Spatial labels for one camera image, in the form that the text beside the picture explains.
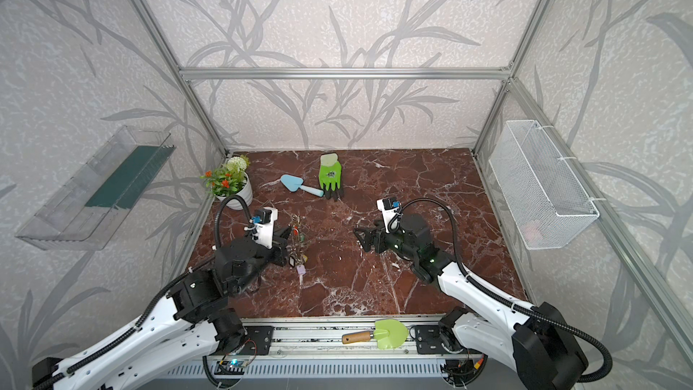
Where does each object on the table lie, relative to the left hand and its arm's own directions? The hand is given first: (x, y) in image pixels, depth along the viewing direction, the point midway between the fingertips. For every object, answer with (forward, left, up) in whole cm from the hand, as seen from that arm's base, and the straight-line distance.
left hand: (296, 222), depth 71 cm
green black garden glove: (+35, -4, -24) cm, 42 cm away
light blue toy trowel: (+31, +11, -24) cm, 41 cm away
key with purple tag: (-8, 0, -15) cm, 17 cm away
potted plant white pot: (+22, +28, -10) cm, 37 cm away
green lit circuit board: (-30, +18, -25) cm, 43 cm away
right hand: (+5, -18, -6) cm, 20 cm away
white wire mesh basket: (+1, -60, +12) cm, 62 cm away
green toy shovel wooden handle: (-23, -25, -21) cm, 40 cm away
